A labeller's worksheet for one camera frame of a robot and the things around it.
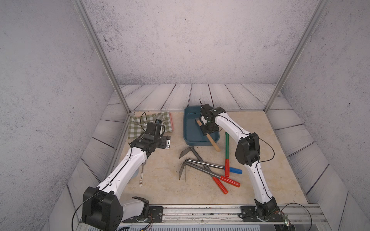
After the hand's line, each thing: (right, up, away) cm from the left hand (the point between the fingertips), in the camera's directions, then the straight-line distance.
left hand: (164, 138), depth 83 cm
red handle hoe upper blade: (+33, -27, -3) cm, 43 cm away
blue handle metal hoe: (+39, -18, 0) cm, 43 cm away
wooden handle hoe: (+30, -4, +7) cm, 31 cm away
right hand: (+27, +3, +14) cm, 30 cm away
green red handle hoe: (+38, -11, +8) cm, 41 cm away
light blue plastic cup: (-17, -21, +3) cm, 28 cm away
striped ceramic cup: (-9, +13, +28) cm, 32 cm away
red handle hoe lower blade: (+35, -23, -3) cm, 42 cm away
